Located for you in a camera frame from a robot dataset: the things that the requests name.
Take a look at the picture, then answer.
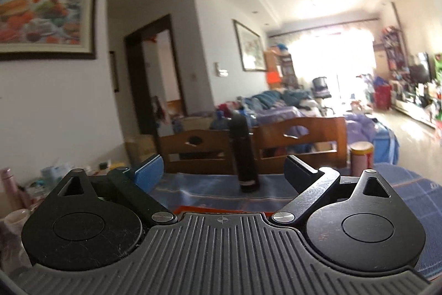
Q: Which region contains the black thermos bottle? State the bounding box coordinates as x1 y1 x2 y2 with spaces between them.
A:
229 114 262 193

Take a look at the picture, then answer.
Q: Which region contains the wooden shelf with orange box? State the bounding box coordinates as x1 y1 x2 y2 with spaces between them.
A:
263 49 298 89

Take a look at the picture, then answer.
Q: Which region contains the wooden dining chair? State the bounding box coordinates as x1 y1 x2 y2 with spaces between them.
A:
253 116 348 175
158 129 236 175

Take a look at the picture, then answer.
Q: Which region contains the sofa with purple blanket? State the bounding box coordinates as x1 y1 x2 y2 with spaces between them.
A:
213 88 399 165

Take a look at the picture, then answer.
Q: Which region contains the brown cardboard box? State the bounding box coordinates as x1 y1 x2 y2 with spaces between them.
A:
124 135 157 166

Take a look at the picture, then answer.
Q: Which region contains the red canister with yellow lid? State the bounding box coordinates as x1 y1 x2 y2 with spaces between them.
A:
349 141 375 175

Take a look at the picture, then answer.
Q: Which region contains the black office chair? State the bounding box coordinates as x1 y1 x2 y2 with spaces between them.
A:
312 76 331 99

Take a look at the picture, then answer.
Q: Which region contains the black television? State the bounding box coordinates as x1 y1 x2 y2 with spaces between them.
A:
409 52 435 84

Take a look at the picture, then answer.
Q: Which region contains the pink bottle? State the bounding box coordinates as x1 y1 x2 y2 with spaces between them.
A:
0 167 23 213

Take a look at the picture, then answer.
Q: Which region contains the dark wooden door frame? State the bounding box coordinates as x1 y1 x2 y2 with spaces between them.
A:
123 14 189 137

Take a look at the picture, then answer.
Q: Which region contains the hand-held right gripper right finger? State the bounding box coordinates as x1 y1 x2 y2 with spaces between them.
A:
271 155 390 226

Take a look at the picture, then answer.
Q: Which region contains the tall cluttered shelf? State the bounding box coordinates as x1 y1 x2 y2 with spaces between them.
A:
383 26 407 81

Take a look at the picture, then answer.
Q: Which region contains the framed fruit painting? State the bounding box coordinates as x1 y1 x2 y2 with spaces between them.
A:
0 0 99 61

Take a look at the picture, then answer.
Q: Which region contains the framed flower painting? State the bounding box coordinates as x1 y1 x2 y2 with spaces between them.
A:
233 19 267 72

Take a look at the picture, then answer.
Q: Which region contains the blue patterned tablecloth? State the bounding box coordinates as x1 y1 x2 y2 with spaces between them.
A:
148 161 442 279

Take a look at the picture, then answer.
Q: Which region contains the red plastic basket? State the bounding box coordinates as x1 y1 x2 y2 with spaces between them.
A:
374 83 393 111

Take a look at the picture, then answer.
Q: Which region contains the white television cabinet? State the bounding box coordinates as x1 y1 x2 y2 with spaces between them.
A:
394 88 442 130

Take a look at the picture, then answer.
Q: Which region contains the white cup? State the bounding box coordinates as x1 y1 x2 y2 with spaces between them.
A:
3 208 31 235

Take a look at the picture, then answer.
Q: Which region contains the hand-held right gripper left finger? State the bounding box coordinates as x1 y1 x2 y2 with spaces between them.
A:
57 155 177 227

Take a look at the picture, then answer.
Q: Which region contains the blue water jug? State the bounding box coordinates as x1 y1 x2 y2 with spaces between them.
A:
210 110 237 130

